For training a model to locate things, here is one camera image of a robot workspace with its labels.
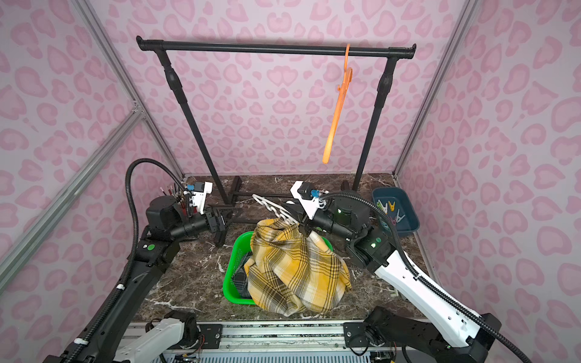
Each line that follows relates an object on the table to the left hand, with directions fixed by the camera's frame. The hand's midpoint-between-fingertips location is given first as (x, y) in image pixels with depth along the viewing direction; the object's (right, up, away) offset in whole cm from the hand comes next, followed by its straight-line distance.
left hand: (237, 209), depth 68 cm
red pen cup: (-34, +5, +27) cm, 44 cm away
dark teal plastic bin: (+65, -6, +33) cm, 73 cm away
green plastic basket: (-3, -14, +18) cm, 23 cm away
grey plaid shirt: (-2, -24, +10) cm, 26 cm away
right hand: (+15, +2, -8) cm, 17 cm away
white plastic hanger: (+12, +1, -4) cm, 13 cm away
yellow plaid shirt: (+17, -19, +2) cm, 26 cm away
